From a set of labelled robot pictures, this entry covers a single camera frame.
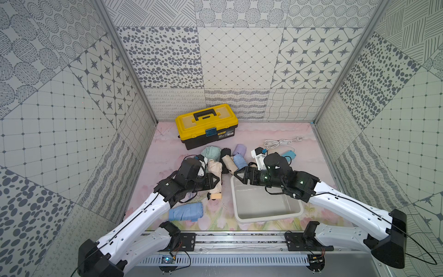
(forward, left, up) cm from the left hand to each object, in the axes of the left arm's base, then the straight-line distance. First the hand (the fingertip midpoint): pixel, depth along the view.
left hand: (217, 176), depth 74 cm
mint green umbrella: (+21, +5, -13) cm, 25 cm away
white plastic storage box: (-5, -17, -17) cm, 25 cm away
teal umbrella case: (+25, -42, -17) cm, 52 cm away
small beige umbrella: (+13, -5, -10) cm, 17 cm away
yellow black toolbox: (+32, +10, -2) cm, 34 cm away
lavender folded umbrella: (+27, -11, -15) cm, 33 cm away
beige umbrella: (+3, +1, +1) cm, 4 cm away
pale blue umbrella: (+16, -10, -12) cm, 22 cm away
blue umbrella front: (-11, +13, -16) cm, 23 cm away
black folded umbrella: (+24, -2, -15) cm, 28 cm away
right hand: (-2, -10, +3) cm, 11 cm away
